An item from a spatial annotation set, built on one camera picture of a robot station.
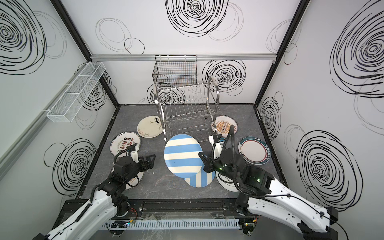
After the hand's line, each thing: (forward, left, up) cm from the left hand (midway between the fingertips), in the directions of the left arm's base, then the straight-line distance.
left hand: (150, 156), depth 83 cm
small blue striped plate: (-9, -29, -8) cm, 32 cm away
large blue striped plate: (-6, -19, +15) cm, 25 cm away
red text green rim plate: (+15, +24, -8) cm, 29 cm away
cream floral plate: (+26, +9, -8) cm, 29 cm away
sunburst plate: (+30, -43, -10) cm, 53 cm away
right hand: (-8, -26, +18) cm, 33 cm away
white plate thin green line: (-17, -38, +17) cm, 45 cm away
